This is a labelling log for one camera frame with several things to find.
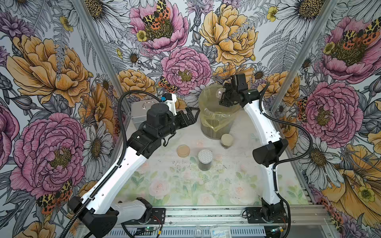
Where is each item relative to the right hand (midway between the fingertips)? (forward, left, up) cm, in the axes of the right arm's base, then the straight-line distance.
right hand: (218, 92), depth 86 cm
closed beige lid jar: (-13, -6, -30) cm, 33 cm away
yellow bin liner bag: (-14, +2, -5) cm, 15 cm away
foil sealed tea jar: (-31, +9, -21) cm, 38 cm away
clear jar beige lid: (-2, 0, +2) cm, 3 cm away
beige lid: (-19, +22, -30) cm, 42 cm away
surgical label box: (-61, +6, -33) cm, 70 cm away
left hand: (-24, +15, +6) cm, 29 cm away
